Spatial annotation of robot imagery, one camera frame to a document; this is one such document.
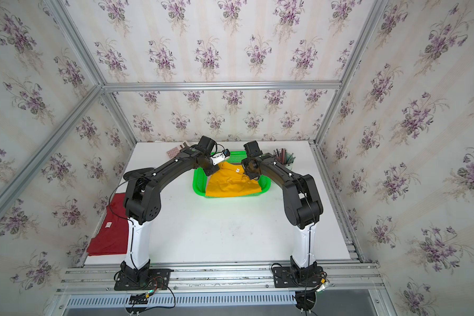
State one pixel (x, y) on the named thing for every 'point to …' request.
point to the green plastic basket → (199, 180)
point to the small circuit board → (138, 299)
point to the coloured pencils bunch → (283, 157)
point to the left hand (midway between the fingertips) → (216, 166)
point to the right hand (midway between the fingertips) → (245, 166)
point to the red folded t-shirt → (113, 236)
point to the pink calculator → (173, 152)
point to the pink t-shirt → (236, 163)
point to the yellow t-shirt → (230, 180)
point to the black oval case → (136, 174)
